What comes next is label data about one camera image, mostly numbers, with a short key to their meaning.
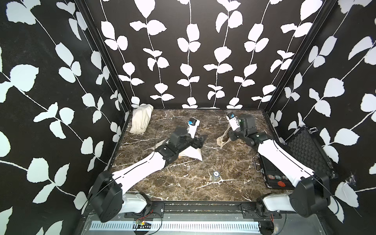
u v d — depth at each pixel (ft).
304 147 2.70
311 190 1.34
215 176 2.62
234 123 2.40
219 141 2.84
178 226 2.30
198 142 2.24
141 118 3.49
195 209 2.46
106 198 1.31
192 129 2.19
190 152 2.95
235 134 2.42
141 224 2.31
